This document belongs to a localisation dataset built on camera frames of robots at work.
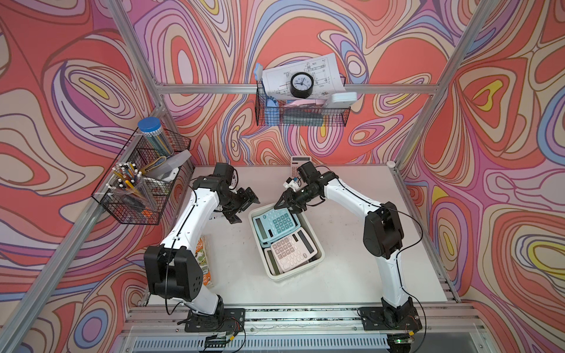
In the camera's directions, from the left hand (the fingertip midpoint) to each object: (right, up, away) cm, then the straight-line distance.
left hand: (254, 207), depth 81 cm
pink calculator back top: (+18, +21, +39) cm, 48 cm away
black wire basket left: (-33, +11, -12) cm, 37 cm away
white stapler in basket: (-27, +13, -9) cm, 32 cm away
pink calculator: (+7, -20, -4) cm, 22 cm away
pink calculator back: (+14, -15, -3) cm, 21 cm away
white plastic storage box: (+9, -22, -11) cm, 26 cm away
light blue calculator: (+5, -7, +1) cm, 9 cm away
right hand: (+10, -3, +4) cm, 11 cm away
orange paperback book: (-20, -19, 0) cm, 28 cm away
